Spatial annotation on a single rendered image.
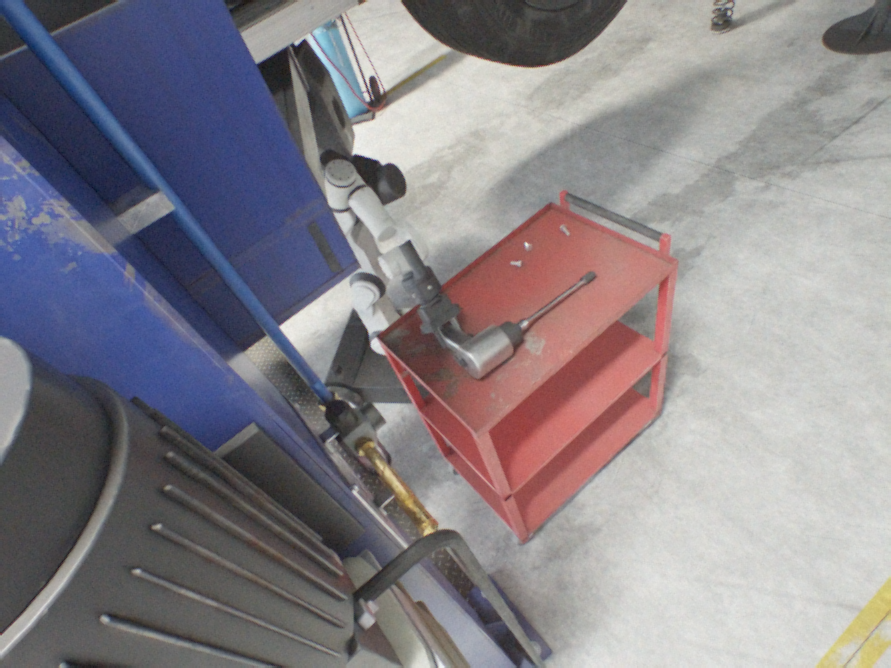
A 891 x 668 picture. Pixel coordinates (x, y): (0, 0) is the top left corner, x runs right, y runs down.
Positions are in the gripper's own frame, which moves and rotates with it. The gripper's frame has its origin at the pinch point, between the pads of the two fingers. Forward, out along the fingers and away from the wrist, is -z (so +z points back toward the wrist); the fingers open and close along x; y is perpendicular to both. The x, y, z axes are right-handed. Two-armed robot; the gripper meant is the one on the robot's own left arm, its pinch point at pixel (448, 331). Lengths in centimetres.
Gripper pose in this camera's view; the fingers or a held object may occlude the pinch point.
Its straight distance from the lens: 138.4
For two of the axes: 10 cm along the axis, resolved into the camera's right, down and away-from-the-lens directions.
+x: 7.9, -5.4, 3.0
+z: -5.0, -8.4, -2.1
